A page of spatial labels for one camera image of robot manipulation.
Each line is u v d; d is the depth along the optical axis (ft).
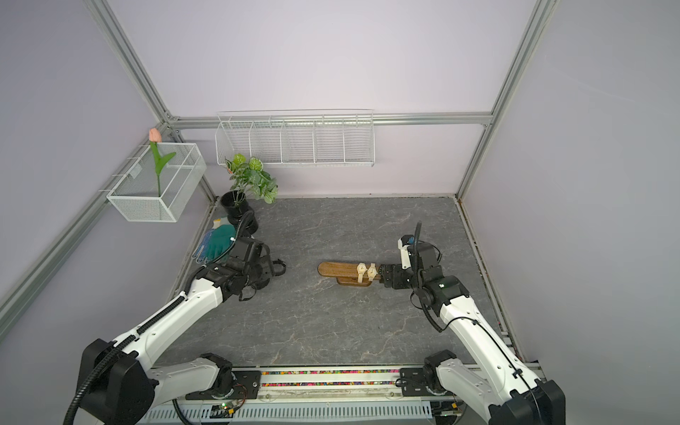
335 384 2.47
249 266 2.11
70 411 1.15
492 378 1.41
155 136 2.72
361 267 2.87
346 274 2.85
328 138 3.28
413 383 2.42
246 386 2.41
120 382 1.27
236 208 3.24
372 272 2.85
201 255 3.34
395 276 2.28
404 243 2.33
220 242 3.48
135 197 2.31
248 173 2.82
